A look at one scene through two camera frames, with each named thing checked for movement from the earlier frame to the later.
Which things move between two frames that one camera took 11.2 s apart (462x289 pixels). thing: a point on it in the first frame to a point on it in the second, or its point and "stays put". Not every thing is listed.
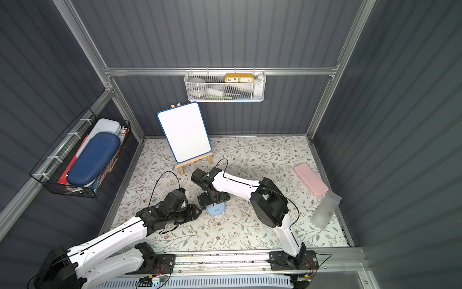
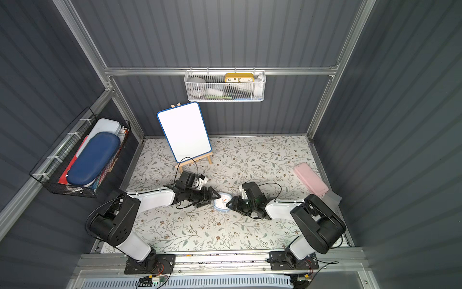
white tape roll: (197, 86) stays put
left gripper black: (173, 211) to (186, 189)
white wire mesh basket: (225, 86) stays put
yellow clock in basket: (239, 77) stays put
